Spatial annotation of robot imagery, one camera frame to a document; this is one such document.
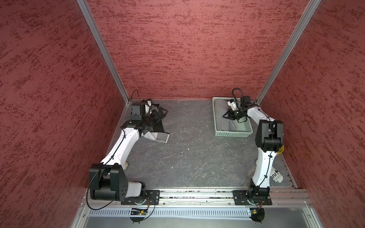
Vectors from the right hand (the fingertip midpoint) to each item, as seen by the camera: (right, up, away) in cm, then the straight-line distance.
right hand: (224, 117), depth 101 cm
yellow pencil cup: (+13, -13, -42) cm, 46 cm away
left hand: (-42, +1, -18) cm, 46 cm away
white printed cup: (+24, -33, -22) cm, 46 cm away
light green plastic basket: (+15, -9, +1) cm, 18 cm away
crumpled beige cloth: (-64, -29, -18) cm, 73 cm away
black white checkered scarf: (-50, -11, -1) cm, 51 cm away
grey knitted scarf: (-3, -5, -7) cm, 8 cm away
